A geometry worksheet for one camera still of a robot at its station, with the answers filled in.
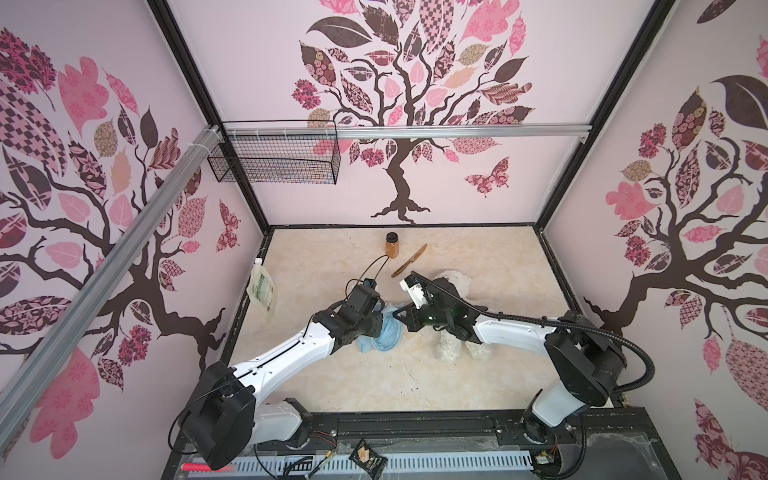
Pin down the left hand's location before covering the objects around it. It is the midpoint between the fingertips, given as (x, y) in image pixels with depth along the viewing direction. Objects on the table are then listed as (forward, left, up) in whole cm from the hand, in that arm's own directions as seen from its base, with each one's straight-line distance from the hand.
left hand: (375, 322), depth 84 cm
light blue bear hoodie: (-2, -4, -6) cm, 8 cm away
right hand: (+3, -6, +2) cm, 7 cm away
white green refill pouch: (+11, +36, +1) cm, 37 cm away
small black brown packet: (-32, 0, -6) cm, 33 cm away
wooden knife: (+30, -12, -9) cm, 34 cm away
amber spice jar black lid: (+32, -5, -3) cm, 33 cm away
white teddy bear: (-7, -22, -1) cm, 23 cm away
